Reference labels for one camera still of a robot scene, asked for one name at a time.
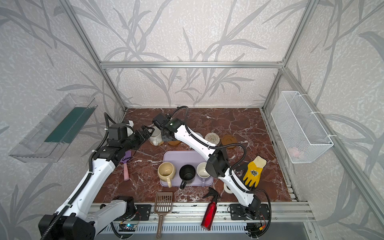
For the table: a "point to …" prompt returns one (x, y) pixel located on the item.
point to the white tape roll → (226, 189)
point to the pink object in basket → (294, 152)
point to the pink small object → (126, 172)
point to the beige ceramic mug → (166, 171)
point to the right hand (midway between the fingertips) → (169, 131)
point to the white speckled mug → (156, 138)
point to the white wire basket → (302, 137)
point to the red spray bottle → (210, 214)
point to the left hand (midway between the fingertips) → (152, 128)
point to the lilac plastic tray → (180, 158)
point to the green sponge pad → (71, 125)
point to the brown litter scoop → (163, 204)
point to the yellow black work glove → (254, 170)
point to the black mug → (187, 174)
